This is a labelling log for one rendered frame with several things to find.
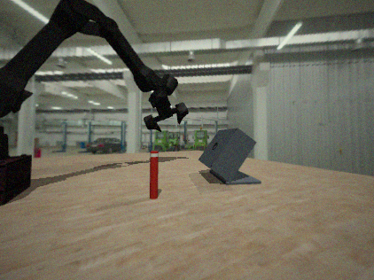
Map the red peg with white top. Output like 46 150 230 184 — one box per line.
150 152 159 198

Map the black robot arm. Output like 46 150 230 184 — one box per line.
0 0 178 118

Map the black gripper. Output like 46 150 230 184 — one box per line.
144 102 189 132

